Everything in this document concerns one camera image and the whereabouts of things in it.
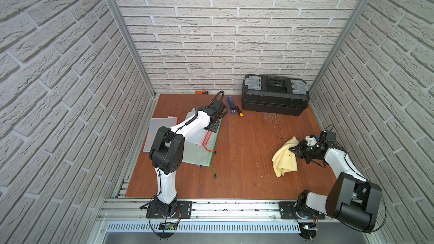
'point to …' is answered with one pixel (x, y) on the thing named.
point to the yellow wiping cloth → (285, 160)
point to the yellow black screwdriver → (241, 113)
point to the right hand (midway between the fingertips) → (292, 148)
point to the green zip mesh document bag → (199, 148)
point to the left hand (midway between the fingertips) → (211, 123)
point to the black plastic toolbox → (274, 95)
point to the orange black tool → (201, 92)
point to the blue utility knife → (231, 105)
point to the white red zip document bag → (201, 137)
